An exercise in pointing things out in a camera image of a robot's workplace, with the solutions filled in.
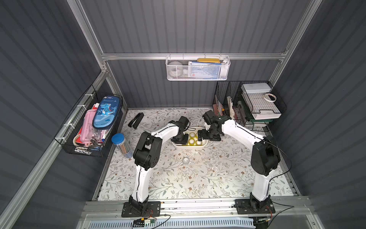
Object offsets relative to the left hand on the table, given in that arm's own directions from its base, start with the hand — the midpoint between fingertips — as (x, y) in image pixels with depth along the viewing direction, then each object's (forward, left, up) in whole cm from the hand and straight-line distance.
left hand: (184, 142), depth 98 cm
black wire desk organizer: (+33, -35, +10) cm, 49 cm away
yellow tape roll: (+7, -6, 0) cm, 9 cm away
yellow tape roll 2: (+1, -5, -1) cm, 5 cm away
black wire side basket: (-16, +51, +33) cm, 63 cm away
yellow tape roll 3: (0, -10, -1) cm, 10 cm away
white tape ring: (+21, -59, +20) cm, 66 cm away
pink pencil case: (-14, +44, +29) cm, 55 cm away
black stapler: (+20, +38, 0) cm, 43 cm away
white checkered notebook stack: (+16, -53, +20) cm, 59 cm away
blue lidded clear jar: (-8, +37, +18) cm, 42 cm away
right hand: (-2, -15, +9) cm, 17 cm away
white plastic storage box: (-2, -6, +19) cm, 20 cm away
